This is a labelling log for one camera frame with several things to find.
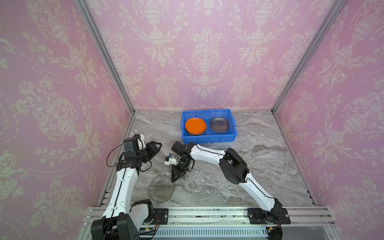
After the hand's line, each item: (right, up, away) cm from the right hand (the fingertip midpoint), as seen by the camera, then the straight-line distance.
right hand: (174, 180), depth 85 cm
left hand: (-7, +20, -4) cm, 22 cm away
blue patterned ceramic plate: (+12, +25, +18) cm, 33 cm away
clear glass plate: (+30, +32, +24) cm, 50 cm away
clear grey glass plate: (-7, -4, -2) cm, 8 cm away
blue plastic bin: (+22, +24, +21) cm, 39 cm away
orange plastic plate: (+12, +31, +21) cm, 40 cm away
